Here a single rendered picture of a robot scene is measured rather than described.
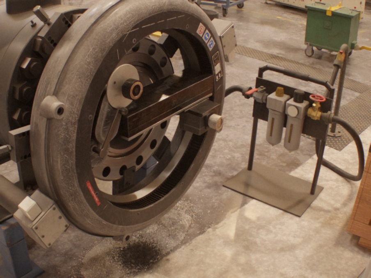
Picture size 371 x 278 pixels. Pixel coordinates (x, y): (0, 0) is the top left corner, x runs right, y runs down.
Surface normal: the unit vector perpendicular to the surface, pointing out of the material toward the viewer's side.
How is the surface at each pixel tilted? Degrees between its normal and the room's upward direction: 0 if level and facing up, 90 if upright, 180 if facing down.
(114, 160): 90
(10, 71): 61
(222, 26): 23
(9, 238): 90
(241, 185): 0
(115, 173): 90
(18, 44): 44
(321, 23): 90
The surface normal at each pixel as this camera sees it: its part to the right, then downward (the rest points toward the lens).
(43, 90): -0.51, -0.12
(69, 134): 0.59, 0.32
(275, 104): -0.62, 0.33
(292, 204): 0.04, -0.89
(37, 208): 0.79, 0.30
